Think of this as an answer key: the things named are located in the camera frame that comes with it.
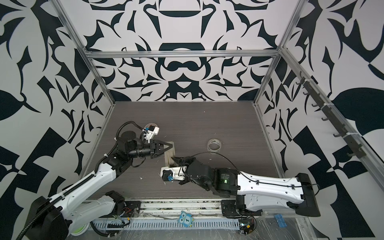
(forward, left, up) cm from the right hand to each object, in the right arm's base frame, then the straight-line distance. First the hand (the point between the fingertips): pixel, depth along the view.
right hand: (174, 158), depth 64 cm
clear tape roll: (+20, -21, -27) cm, 39 cm away
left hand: (+6, +1, -1) cm, 6 cm away
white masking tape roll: (+35, +23, -24) cm, 48 cm away
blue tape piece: (-20, -48, -25) cm, 58 cm away
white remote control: (+3, +3, -2) cm, 5 cm away
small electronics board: (-23, -32, -29) cm, 49 cm away
